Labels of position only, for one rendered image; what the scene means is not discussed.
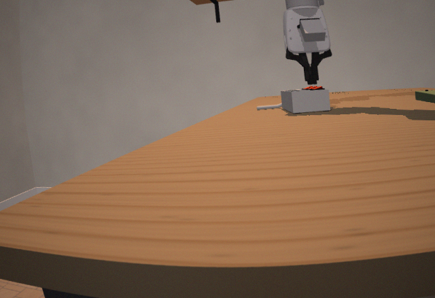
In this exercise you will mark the grey power strip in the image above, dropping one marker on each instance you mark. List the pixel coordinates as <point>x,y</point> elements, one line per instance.
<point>312,99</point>

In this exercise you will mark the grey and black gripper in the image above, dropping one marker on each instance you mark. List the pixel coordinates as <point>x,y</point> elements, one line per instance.
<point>297,45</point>

